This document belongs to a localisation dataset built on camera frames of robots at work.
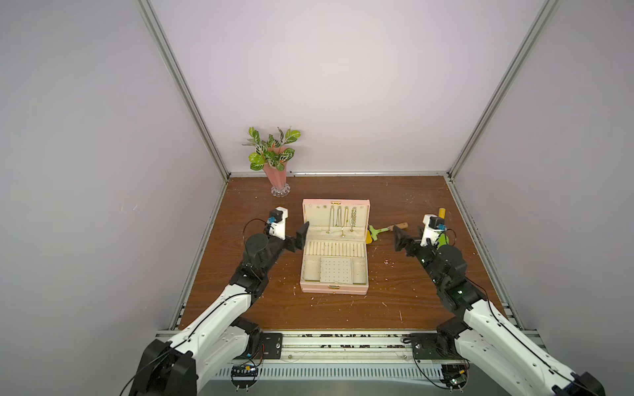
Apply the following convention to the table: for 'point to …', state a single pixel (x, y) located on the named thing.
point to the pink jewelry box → (336, 261)
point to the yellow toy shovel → (369, 239)
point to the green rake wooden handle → (374, 232)
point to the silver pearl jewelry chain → (353, 218)
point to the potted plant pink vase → (272, 157)
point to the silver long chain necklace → (332, 209)
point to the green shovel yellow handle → (443, 239)
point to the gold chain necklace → (338, 214)
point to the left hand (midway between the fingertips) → (298, 219)
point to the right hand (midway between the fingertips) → (412, 222)
